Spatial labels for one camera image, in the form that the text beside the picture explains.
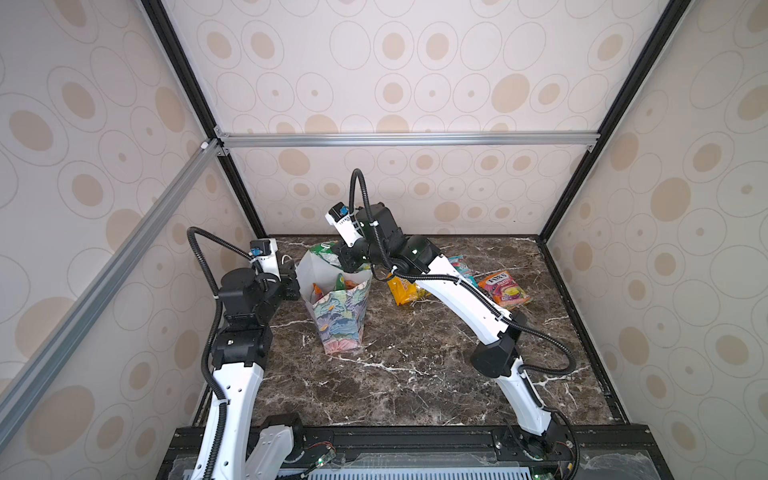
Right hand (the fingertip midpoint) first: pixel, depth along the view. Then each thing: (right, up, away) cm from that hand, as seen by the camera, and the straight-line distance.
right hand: (332, 247), depth 73 cm
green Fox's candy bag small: (-2, -1, 0) cm, 2 cm away
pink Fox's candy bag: (+52, -13, +27) cm, 60 cm away
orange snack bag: (-7, -12, +15) cm, 21 cm away
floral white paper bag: (+1, -13, +2) cm, 13 cm away
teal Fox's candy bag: (+40, -4, +34) cm, 52 cm away
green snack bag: (-1, -9, +17) cm, 19 cm away
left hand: (-7, -3, -4) cm, 8 cm away
